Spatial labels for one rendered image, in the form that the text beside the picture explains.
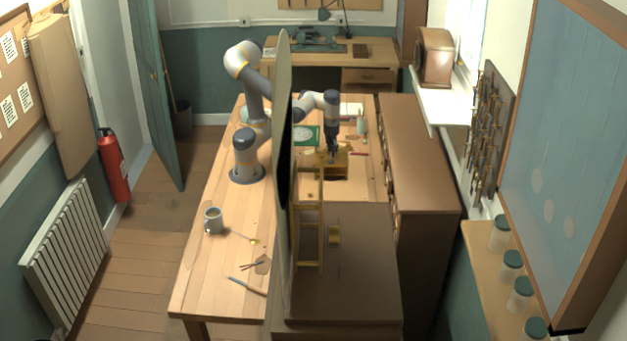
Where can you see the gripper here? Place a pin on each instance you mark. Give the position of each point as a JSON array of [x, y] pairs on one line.
[[332, 135]]

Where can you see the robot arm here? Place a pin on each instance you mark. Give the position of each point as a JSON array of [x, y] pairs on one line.
[[255, 81]]

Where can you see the brown mantel clock case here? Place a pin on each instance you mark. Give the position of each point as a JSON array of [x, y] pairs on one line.
[[436, 57]]

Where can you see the red screwdriver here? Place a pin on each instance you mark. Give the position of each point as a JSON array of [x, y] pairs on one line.
[[358, 154]]

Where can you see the green mat with white dial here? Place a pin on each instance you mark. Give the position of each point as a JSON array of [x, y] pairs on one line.
[[306, 135]]

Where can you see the blue cup with brushes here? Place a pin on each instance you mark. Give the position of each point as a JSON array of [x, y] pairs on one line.
[[361, 126]]

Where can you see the white open book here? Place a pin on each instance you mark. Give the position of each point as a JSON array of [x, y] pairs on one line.
[[351, 109]]

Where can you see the cream round panel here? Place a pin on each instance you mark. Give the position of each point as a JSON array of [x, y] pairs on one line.
[[281, 135]]

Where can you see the small brass block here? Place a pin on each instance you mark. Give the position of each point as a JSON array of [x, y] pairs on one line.
[[333, 235]]

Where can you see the pale blue dish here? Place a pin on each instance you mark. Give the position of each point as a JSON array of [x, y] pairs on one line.
[[243, 116]]

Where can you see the brown drawer cabinet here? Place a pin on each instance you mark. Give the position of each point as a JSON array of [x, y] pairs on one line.
[[421, 184]]

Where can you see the dark green cutting mat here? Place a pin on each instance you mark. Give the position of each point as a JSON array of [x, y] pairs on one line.
[[338, 49]]

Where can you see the wooden desk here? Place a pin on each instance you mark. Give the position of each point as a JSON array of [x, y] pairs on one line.
[[377, 57]]

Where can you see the brown small box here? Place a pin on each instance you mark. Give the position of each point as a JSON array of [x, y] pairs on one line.
[[360, 50]]

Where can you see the blue-grey round base sheet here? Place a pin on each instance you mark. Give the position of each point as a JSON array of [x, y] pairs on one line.
[[233, 178]]

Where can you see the dark small lathe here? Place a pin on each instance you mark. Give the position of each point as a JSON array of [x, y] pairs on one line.
[[311, 36]]

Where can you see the white label card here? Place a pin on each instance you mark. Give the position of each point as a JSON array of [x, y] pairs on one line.
[[269, 52]]

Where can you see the white window sill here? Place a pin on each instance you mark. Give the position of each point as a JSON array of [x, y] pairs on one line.
[[443, 108]]

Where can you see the metal spoon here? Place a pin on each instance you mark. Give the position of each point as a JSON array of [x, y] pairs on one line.
[[242, 235]]

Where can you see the brown wooden clock case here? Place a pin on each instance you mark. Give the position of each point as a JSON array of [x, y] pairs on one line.
[[357, 272]]

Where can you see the green desk lamp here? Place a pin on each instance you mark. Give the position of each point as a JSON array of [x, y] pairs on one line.
[[324, 13]]

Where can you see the grey mug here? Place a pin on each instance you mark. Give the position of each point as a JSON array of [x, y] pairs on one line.
[[213, 219]]

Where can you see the red pencils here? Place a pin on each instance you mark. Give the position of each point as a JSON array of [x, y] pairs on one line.
[[252, 265]]

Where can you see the brown wooden cupboard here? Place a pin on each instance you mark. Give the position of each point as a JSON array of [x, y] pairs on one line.
[[414, 22]]

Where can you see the dark rack of brass keys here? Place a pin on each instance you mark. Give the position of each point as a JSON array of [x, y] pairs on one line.
[[490, 130]]

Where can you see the wooden broom stick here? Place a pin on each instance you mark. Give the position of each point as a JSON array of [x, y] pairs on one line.
[[167, 76]]

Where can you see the white jar with green lid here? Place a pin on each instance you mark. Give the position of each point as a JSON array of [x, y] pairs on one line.
[[534, 330], [498, 235], [520, 296], [510, 268]]

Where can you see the window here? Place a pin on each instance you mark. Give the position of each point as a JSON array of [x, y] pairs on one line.
[[472, 22]]

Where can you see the green door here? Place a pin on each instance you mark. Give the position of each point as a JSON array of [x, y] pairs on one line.
[[154, 76]]

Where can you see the wooden shelf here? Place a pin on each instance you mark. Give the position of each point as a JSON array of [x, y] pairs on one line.
[[482, 277]]

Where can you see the red fire extinguisher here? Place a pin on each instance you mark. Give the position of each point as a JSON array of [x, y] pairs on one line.
[[113, 167]]

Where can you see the blue wood-framed cabinet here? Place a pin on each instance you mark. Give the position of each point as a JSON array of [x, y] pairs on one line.
[[563, 135]]

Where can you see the flat cardboard package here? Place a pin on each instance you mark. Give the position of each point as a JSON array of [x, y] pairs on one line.
[[61, 96]]

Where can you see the white radiator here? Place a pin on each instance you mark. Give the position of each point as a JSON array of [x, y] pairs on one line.
[[63, 248]]

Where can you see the cork notice board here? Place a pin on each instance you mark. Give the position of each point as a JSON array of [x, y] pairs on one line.
[[14, 86]]

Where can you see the brass ladder frame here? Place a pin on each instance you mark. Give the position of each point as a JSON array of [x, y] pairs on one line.
[[307, 223]]

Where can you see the white wall socket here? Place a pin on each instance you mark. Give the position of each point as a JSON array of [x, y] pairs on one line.
[[244, 21], [341, 20]]

